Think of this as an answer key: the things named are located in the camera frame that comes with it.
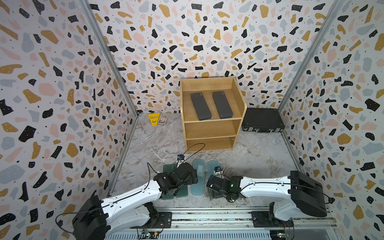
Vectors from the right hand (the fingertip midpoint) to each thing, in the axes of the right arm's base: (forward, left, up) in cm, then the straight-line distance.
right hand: (214, 191), depth 82 cm
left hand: (+6, +12, +8) cm, 16 cm away
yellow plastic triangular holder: (+55, +46, +1) cm, 72 cm away
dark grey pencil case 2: (+37, -4, +30) cm, 48 cm away
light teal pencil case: (+1, +9, -1) cm, 9 cm away
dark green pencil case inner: (0, +17, -2) cm, 17 cm away
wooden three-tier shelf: (+29, -1, +15) cm, 32 cm away
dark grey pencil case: (+34, +8, +32) cm, 47 cm away
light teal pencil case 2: (+17, +1, -1) cm, 17 cm away
